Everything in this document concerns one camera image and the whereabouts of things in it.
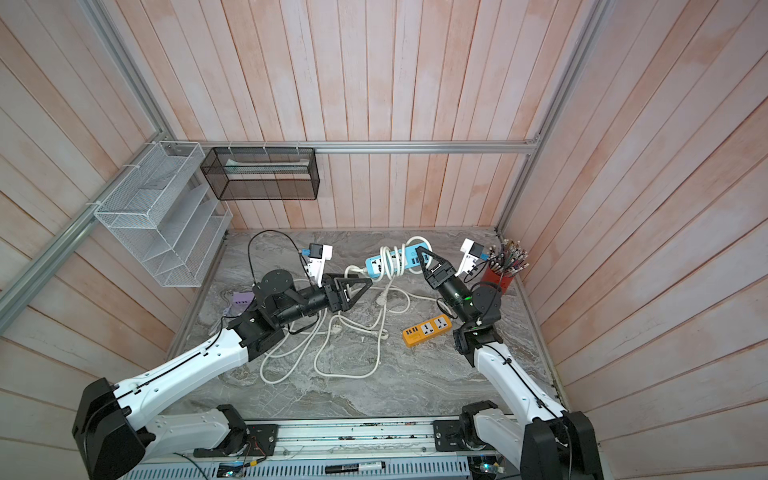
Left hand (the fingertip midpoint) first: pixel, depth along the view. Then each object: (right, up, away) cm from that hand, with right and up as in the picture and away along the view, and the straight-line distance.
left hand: (365, 286), depth 66 cm
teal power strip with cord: (+6, +6, 0) cm, 8 cm away
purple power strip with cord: (-43, -7, +32) cm, 54 cm away
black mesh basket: (-37, +36, +34) cm, 62 cm away
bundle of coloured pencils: (+43, +6, +24) cm, 50 cm away
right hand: (+12, +8, +3) cm, 14 cm away
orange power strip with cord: (+18, -16, +24) cm, 34 cm away
